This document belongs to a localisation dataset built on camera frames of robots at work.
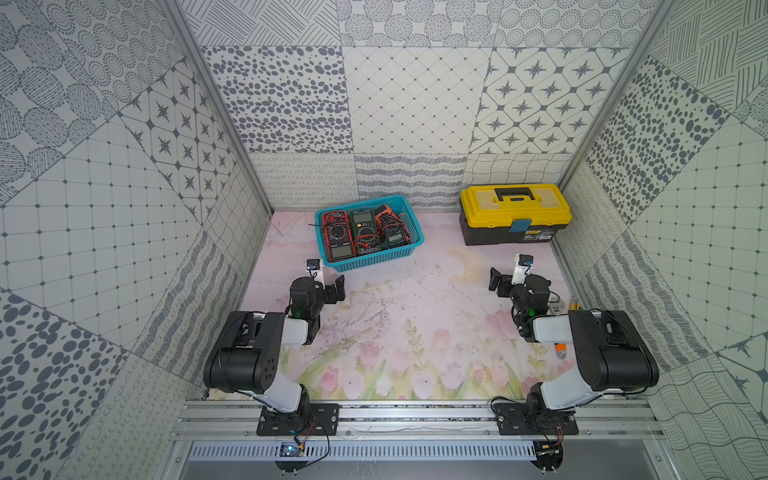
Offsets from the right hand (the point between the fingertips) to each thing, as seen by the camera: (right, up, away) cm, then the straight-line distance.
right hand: (508, 273), depth 95 cm
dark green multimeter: (-48, +16, +6) cm, 51 cm away
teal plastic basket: (-34, +23, +17) cm, 45 cm away
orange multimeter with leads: (-39, +18, +7) cm, 44 cm away
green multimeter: (-47, +10, +3) cm, 48 cm away
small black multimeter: (-38, +14, +5) cm, 40 cm away
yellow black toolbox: (+3, +20, +3) cm, 20 cm away
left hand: (-59, 0, -1) cm, 59 cm away
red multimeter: (-56, +12, +3) cm, 57 cm away
